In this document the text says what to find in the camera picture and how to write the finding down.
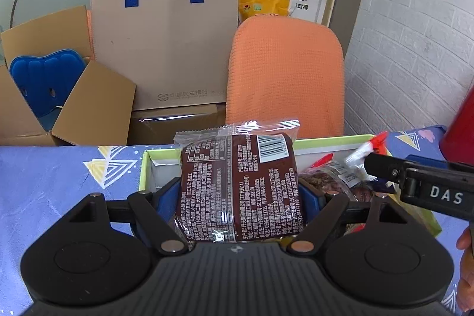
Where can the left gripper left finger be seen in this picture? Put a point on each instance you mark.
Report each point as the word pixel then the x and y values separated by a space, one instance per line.
pixel 152 214

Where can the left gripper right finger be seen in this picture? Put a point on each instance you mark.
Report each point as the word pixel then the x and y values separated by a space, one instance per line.
pixel 322 215

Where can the red dates clear packet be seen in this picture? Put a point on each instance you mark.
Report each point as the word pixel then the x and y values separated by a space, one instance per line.
pixel 332 178

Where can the white red-tip packet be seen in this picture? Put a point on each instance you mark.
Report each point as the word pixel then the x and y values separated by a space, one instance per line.
pixel 377 145

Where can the dark brown snack packet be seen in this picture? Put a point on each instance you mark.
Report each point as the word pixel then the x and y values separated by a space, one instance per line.
pixel 239 182

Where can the person's right hand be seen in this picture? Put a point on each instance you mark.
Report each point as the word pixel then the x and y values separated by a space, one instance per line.
pixel 465 294

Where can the red thermos jug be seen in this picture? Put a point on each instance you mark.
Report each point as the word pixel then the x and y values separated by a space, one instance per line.
pixel 457 144

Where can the green cardboard box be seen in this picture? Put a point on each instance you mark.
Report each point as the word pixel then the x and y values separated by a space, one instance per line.
pixel 160 166

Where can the taped cardboard box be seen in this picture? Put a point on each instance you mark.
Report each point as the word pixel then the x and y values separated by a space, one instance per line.
pixel 159 126

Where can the blue patterned tablecloth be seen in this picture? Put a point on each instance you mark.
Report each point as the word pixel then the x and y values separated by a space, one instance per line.
pixel 40 184

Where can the open cardboard box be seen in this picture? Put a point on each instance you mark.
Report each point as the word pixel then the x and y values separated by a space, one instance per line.
pixel 97 111

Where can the orange chair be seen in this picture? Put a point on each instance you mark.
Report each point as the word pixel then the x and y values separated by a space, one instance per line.
pixel 287 68

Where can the yellow bag behind chair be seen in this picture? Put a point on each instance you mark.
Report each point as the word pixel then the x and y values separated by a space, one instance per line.
pixel 250 8

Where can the brown paper bag blue handles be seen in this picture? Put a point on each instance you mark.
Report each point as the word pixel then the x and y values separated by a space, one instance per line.
pixel 175 51

